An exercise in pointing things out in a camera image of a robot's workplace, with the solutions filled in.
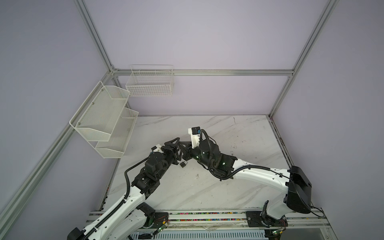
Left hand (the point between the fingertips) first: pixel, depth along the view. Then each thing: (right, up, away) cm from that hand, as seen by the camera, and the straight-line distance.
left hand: (182, 141), depth 71 cm
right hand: (-3, -1, -2) cm, 4 cm away
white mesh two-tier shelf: (-51, +12, +20) cm, 56 cm away
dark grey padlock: (-1, -16, +22) cm, 28 cm away
